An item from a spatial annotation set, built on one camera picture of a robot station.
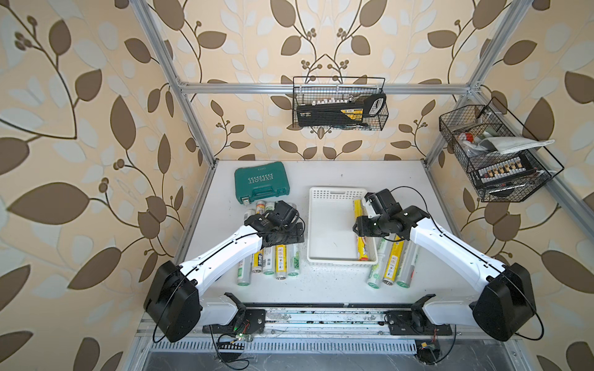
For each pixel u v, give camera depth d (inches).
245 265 32.9
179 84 35.7
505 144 25.1
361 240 35.0
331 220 39.0
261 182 41.7
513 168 25.9
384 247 34.1
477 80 34.3
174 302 15.9
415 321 26.0
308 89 35.8
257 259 33.3
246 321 29.1
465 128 33.2
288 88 35.9
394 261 33.2
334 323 29.7
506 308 15.8
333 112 32.5
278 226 23.9
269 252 34.0
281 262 33.2
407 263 32.6
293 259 33.2
